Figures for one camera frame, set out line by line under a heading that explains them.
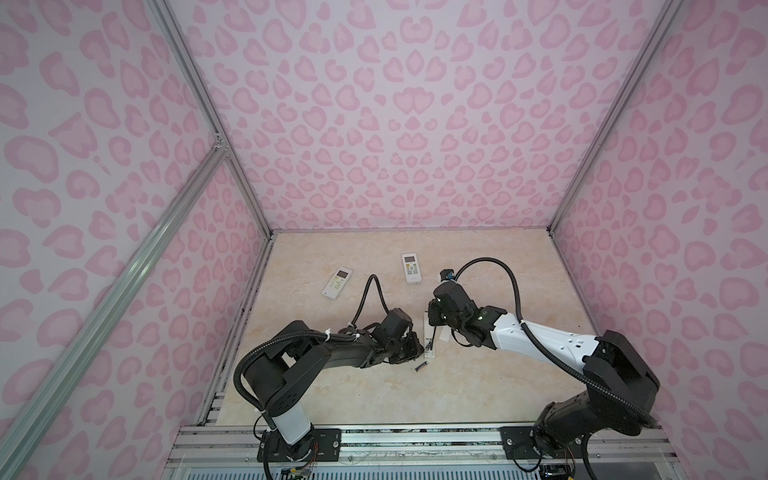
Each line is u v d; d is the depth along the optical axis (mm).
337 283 1032
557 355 478
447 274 767
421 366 859
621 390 430
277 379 469
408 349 782
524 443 734
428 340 892
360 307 766
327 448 733
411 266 1068
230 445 753
